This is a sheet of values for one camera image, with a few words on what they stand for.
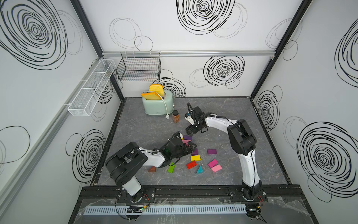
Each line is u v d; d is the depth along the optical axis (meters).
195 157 0.87
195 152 0.87
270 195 0.74
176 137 0.81
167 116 1.04
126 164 0.46
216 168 0.83
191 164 0.84
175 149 0.70
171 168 0.83
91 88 0.78
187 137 0.96
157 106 0.97
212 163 0.85
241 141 0.55
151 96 0.94
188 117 0.92
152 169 0.80
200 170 0.80
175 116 0.99
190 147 0.79
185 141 0.96
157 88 0.98
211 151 0.89
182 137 0.96
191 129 0.89
